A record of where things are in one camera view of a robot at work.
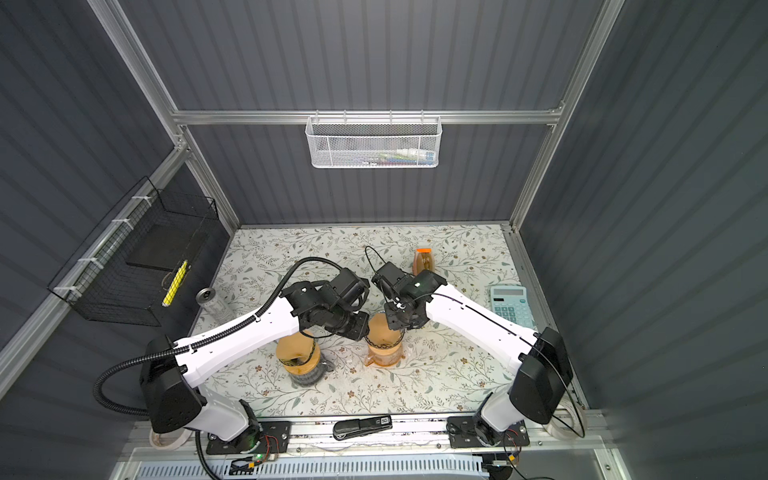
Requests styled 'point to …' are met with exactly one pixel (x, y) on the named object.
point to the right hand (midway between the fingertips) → (401, 321)
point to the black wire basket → (127, 271)
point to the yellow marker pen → (175, 284)
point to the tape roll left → (171, 439)
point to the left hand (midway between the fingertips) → (368, 331)
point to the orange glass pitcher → (384, 351)
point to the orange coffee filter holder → (423, 260)
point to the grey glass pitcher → (315, 375)
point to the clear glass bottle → (208, 301)
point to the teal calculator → (512, 302)
